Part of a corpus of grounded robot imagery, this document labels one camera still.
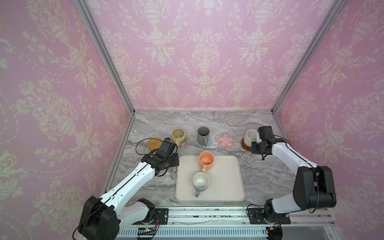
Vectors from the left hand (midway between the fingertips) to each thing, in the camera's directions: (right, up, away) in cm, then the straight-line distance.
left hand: (177, 159), depth 82 cm
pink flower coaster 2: (+31, +8, +22) cm, 39 cm away
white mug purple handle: (+14, -13, +3) cm, 19 cm away
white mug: (+48, +12, +16) cm, 52 cm away
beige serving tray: (+28, -13, +3) cm, 31 cm away
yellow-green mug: (-1, +12, +20) cm, 23 cm away
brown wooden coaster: (+43, +5, +17) cm, 46 cm away
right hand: (+48, +5, +9) cm, 49 cm away
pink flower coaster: (+3, +6, +18) cm, 19 cm away
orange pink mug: (+17, -2, +10) cm, 20 cm away
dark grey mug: (+15, +12, +11) cm, 22 cm away
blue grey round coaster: (+20, +6, +20) cm, 29 cm away
